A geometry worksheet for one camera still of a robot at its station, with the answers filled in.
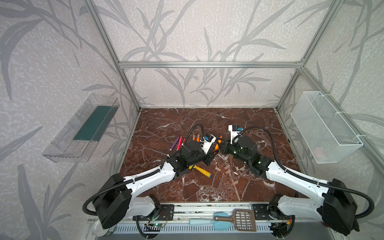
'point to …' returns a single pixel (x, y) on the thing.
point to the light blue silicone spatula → (217, 225)
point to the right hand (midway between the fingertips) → (216, 134)
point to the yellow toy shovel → (201, 171)
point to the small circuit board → (158, 225)
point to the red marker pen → (184, 141)
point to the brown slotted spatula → (244, 219)
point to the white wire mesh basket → (327, 136)
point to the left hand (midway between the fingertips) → (219, 146)
